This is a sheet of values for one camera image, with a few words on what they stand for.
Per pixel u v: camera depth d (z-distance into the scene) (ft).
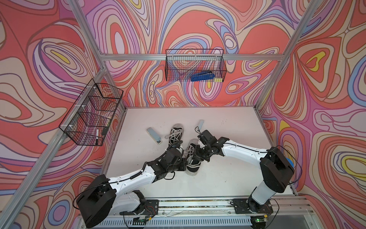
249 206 2.17
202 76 2.96
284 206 2.51
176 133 3.14
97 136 2.39
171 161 2.07
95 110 2.64
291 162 2.74
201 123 3.52
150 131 3.42
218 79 2.76
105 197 1.34
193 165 2.63
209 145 2.21
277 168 1.52
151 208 2.40
